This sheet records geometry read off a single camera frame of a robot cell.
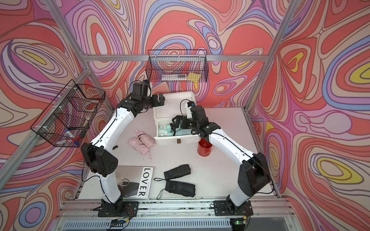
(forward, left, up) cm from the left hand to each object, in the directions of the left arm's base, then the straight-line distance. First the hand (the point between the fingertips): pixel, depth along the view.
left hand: (159, 98), depth 84 cm
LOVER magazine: (-39, +13, -27) cm, 49 cm away
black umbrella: (-32, -13, -29) cm, 45 cm away
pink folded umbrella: (-10, +12, -28) cm, 32 cm away
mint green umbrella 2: (-15, -4, -13) cm, 20 cm away
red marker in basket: (-29, +35, 0) cm, 46 cm away
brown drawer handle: (-22, -12, -12) cm, 28 cm away
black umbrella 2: (-42, -13, -27) cm, 52 cm away
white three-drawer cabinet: (0, -9, -6) cm, 11 cm away
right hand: (-13, -12, -8) cm, 19 cm away
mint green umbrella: (-16, -14, -11) cm, 24 cm away
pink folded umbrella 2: (-14, +19, -27) cm, 35 cm away
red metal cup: (-21, -26, -20) cm, 40 cm away
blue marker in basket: (-21, +45, -4) cm, 50 cm away
